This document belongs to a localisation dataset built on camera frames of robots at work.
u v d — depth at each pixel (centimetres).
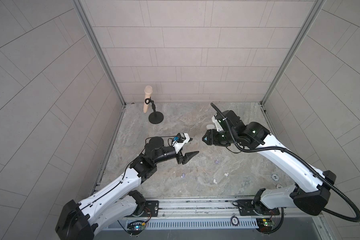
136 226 66
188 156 59
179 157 59
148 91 87
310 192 39
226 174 82
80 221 38
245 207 71
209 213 71
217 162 87
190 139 68
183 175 82
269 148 43
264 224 68
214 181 80
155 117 105
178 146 58
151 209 70
